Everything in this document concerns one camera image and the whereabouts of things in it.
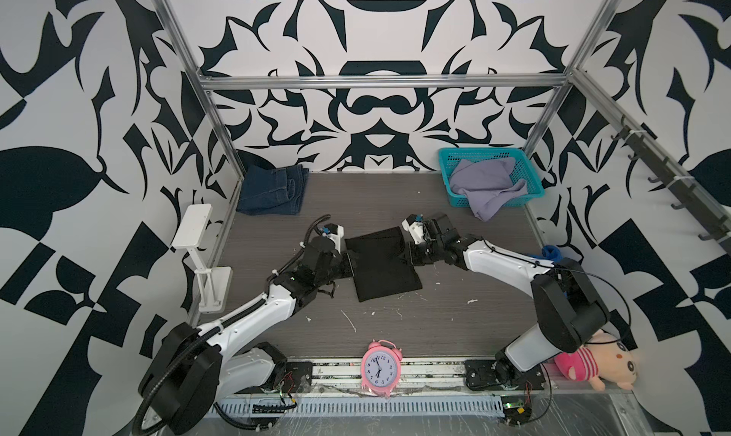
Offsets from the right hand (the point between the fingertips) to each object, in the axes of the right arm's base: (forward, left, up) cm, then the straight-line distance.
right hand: (395, 251), depth 87 cm
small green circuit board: (-39, -28, -10) cm, 49 cm away
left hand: (-2, +11, +5) cm, 12 cm away
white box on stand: (-9, +53, -1) cm, 54 cm away
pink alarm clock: (-30, +5, -7) cm, 31 cm away
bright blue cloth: (+4, -52, -8) cm, 53 cm away
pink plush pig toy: (-29, -49, -3) cm, 57 cm away
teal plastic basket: (+37, -52, -2) cm, 64 cm away
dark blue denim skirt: (+28, +44, -3) cm, 52 cm away
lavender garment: (+34, -39, -7) cm, 52 cm away
